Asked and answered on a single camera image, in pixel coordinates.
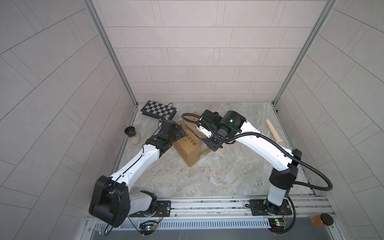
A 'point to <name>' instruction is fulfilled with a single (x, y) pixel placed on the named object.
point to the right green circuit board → (277, 224)
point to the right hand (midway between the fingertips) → (211, 145)
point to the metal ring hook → (101, 230)
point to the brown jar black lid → (320, 220)
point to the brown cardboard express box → (193, 145)
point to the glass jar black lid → (130, 132)
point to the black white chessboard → (158, 110)
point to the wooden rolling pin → (279, 141)
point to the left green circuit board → (147, 227)
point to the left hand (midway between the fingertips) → (180, 130)
